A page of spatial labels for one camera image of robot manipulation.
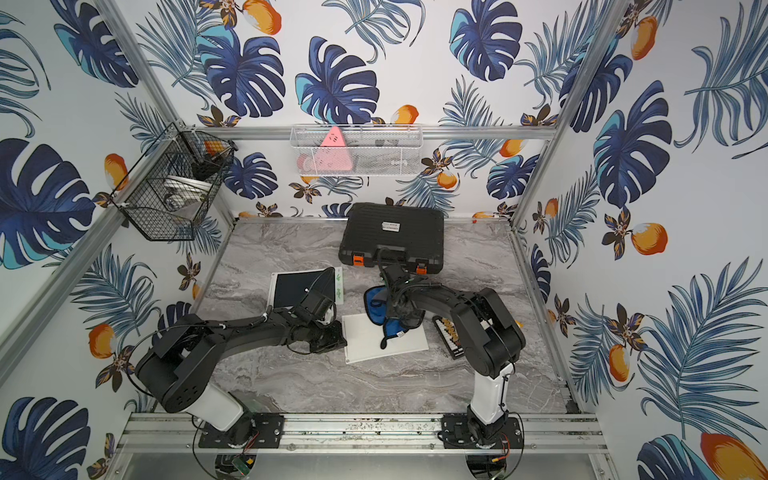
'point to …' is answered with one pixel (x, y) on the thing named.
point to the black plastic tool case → (410, 234)
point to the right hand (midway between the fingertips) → (399, 313)
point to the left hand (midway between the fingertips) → (346, 343)
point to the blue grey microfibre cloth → (376, 300)
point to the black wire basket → (172, 187)
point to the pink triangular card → (332, 155)
